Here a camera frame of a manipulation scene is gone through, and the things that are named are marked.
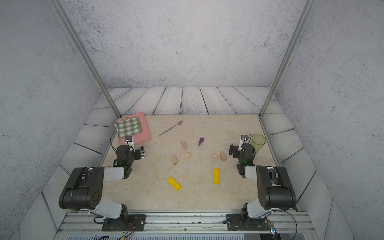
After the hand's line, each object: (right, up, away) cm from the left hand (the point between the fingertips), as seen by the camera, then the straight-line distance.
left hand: (137, 146), depth 95 cm
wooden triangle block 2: (+24, -9, -1) cm, 26 cm away
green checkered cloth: (-14, +12, +19) cm, 27 cm away
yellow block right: (+49, -17, -7) cm, 52 cm away
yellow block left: (+26, -21, -10) cm, 35 cm away
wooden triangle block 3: (+55, -7, +1) cm, 55 cm away
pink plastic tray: (-3, +5, +13) cm, 15 cm away
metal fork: (+24, +14, +20) cm, 34 cm away
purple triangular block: (+40, +2, +10) cm, 41 cm away
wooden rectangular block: (+30, -7, +3) cm, 31 cm away
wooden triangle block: (+29, 0, +7) cm, 30 cm away
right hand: (+65, +1, -1) cm, 65 cm away
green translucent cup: (+75, +4, -3) cm, 75 cm away
